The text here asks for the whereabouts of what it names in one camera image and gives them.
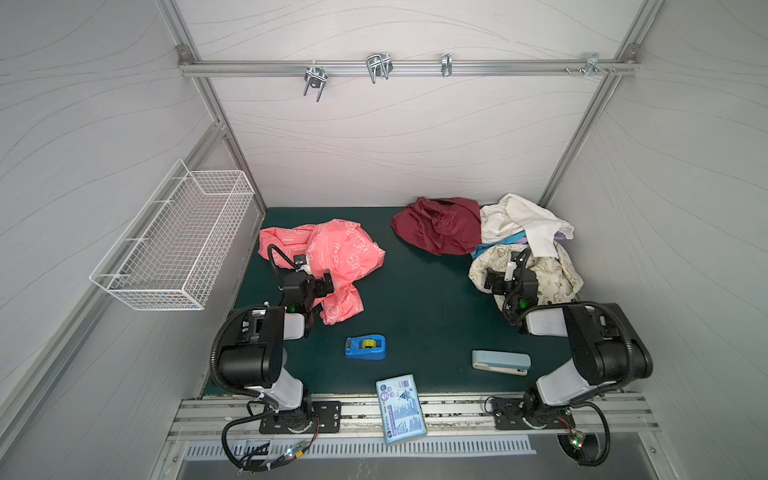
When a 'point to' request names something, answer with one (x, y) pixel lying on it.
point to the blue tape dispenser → (366, 347)
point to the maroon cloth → (442, 226)
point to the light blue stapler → (500, 361)
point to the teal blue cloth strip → (503, 242)
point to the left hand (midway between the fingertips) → (318, 267)
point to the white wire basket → (167, 250)
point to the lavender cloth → (559, 235)
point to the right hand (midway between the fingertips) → (511, 263)
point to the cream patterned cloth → (556, 278)
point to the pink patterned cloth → (341, 247)
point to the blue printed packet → (400, 409)
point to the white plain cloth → (500, 220)
